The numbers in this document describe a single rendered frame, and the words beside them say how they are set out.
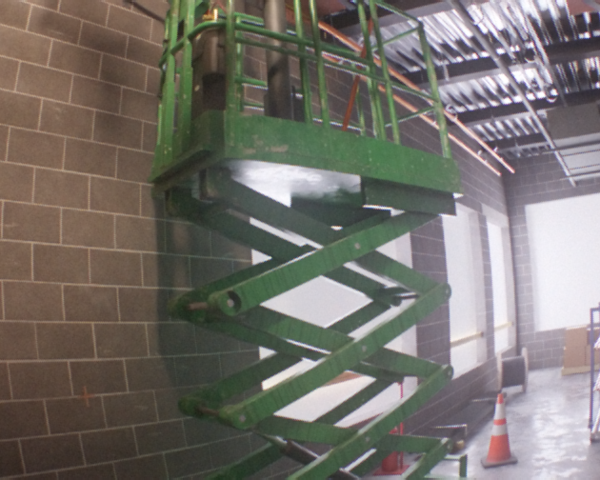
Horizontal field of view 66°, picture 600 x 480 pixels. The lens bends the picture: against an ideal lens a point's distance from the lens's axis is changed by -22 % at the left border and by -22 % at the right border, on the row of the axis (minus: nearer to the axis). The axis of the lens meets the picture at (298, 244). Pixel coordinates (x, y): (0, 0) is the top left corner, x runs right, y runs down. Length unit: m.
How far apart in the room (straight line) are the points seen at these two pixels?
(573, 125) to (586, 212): 4.54
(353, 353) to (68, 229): 1.59
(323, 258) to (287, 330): 0.34
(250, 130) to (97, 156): 1.22
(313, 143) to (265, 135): 0.25
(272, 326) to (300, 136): 0.77
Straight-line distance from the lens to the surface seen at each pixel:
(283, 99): 2.63
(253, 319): 2.29
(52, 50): 3.24
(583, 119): 7.30
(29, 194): 2.89
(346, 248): 2.56
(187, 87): 2.45
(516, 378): 8.75
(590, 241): 11.52
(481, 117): 8.62
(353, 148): 2.58
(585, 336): 10.08
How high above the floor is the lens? 1.59
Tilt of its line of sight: 7 degrees up
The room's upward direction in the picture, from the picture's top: 4 degrees counter-clockwise
